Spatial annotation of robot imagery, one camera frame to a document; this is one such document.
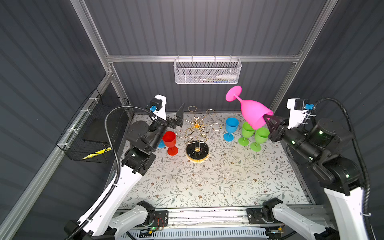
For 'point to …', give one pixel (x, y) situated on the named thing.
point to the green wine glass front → (247, 131)
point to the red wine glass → (169, 138)
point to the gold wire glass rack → (197, 148)
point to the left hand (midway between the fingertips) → (171, 100)
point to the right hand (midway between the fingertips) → (267, 117)
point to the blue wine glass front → (232, 124)
